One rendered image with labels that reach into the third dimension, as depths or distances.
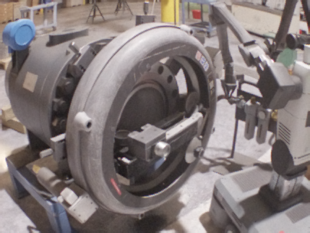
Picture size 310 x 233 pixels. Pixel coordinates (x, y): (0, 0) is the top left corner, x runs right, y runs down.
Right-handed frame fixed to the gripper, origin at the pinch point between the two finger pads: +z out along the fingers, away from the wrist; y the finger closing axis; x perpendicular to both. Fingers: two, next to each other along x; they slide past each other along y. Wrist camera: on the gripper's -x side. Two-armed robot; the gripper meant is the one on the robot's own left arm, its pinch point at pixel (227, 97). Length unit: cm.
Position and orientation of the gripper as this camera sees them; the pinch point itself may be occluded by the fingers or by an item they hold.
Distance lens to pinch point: 186.7
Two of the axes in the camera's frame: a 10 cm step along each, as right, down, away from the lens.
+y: -3.4, -4.1, 8.5
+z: 0.0, 9.0, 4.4
